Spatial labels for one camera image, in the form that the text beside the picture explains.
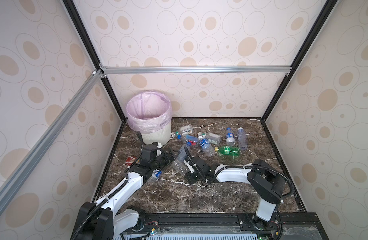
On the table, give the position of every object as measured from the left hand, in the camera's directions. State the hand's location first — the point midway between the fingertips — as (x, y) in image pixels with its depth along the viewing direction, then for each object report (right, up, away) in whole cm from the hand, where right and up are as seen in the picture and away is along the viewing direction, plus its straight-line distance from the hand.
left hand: (179, 154), depth 80 cm
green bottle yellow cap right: (+30, 0, +16) cm, 34 cm away
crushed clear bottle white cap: (-1, -9, +10) cm, 13 cm away
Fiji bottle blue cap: (+5, +6, +23) cm, 24 cm away
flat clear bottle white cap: (+22, +8, +26) cm, 35 cm away
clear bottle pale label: (+44, +7, +27) cm, 52 cm away
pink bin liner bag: (-23, +27, +25) cm, 43 cm away
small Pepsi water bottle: (+33, +6, +21) cm, 40 cm away
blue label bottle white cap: (+17, +2, +19) cm, 25 cm away
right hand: (+4, -14, +9) cm, 18 cm away
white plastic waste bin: (-12, +9, +15) cm, 21 cm away
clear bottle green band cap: (+5, +15, +30) cm, 34 cm away
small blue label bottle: (-14, -12, +6) cm, 19 cm away
